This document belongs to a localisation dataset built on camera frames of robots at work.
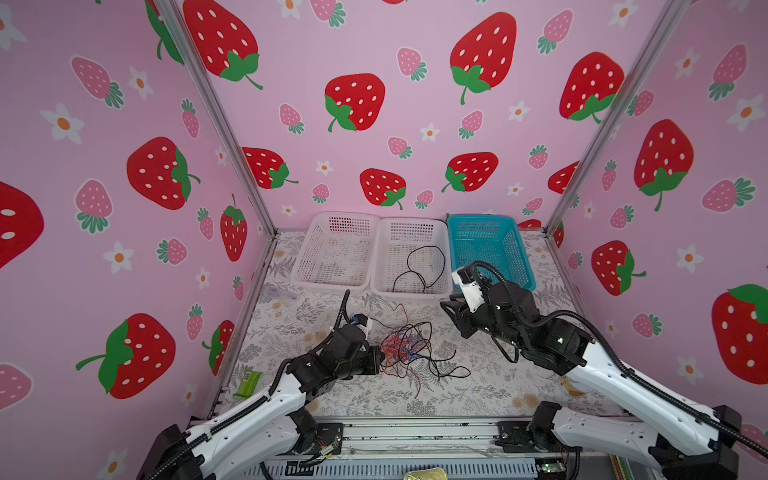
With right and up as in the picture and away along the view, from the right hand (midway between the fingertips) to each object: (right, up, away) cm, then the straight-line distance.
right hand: (444, 299), depth 68 cm
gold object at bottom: (-4, -39, -3) cm, 39 cm away
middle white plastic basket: (-6, +9, +42) cm, 43 cm away
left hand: (-14, -16, +10) cm, 23 cm away
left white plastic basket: (-35, +12, +46) cm, 59 cm away
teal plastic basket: (+28, +17, +50) cm, 60 cm away
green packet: (-54, -26, +15) cm, 62 cm away
